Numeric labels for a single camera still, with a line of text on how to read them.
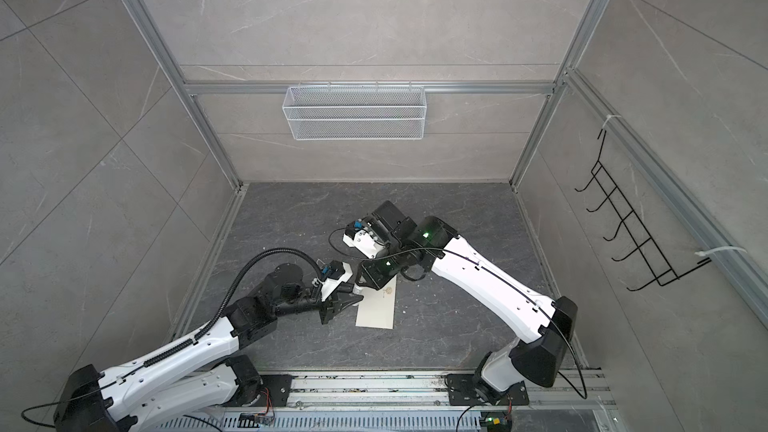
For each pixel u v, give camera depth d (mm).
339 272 606
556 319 407
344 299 669
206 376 587
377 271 587
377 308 870
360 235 609
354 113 1019
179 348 470
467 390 730
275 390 734
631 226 674
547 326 398
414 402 729
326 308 621
